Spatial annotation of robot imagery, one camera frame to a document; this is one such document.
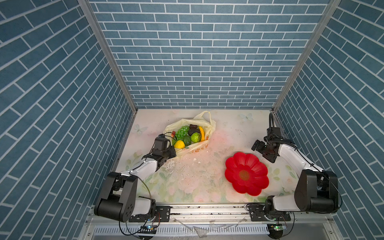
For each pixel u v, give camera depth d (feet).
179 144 3.08
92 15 2.40
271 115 2.53
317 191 1.40
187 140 3.17
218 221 2.41
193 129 3.44
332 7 2.33
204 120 3.36
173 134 3.31
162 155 2.29
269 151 2.17
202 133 3.36
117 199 1.37
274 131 2.32
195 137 3.16
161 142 2.32
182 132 3.34
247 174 2.85
